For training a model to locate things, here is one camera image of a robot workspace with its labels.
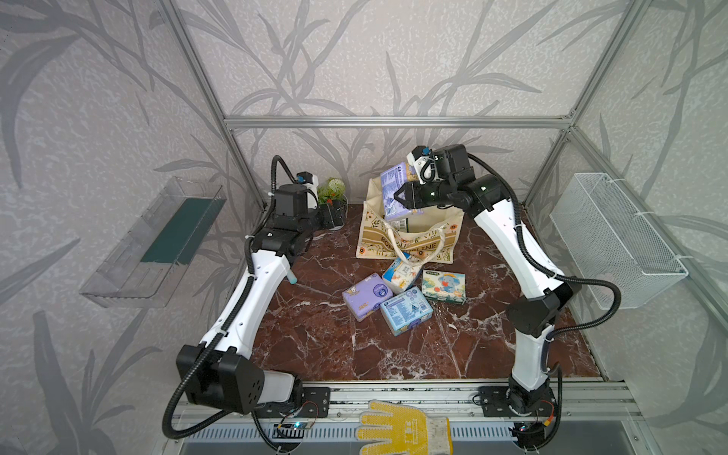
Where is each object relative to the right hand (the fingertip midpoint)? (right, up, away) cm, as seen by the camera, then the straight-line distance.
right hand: (400, 191), depth 75 cm
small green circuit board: (-28, -62, -3) cm, 68 cm away
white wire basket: (+49, -17, -12) cm, 53 cm away
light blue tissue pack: (+2, -35, +10) cm, 36 cm away
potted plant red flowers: (-23, +3, +29) cm, 37 cm away
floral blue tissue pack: (+1, -25, +16) cm, 30 cm away
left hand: (-17, -4, +1) cm, 18 cm away
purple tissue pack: (-11, -32, +13) cm, 36 cm away
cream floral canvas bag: (+9, -11, +6) cm, 16 cm away
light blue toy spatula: (-36, -27, +21) cm, 50 cm away
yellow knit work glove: (+2, -61, -6) cm, 61 cm away
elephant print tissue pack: (+15, -28, +15) cm, 36 cm away
